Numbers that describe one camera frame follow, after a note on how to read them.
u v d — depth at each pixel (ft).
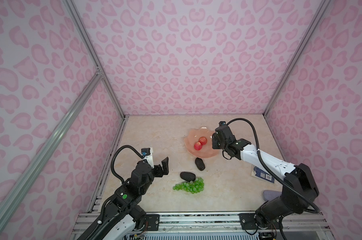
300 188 1.41
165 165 2.17
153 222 2.41
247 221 2.42
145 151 2.03
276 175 1.38
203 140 3.29
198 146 3.20
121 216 1.60
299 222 2.41
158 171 2.13
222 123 2.52
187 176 2.76
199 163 2.96
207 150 3.16
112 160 1.59
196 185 2.63
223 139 2.19
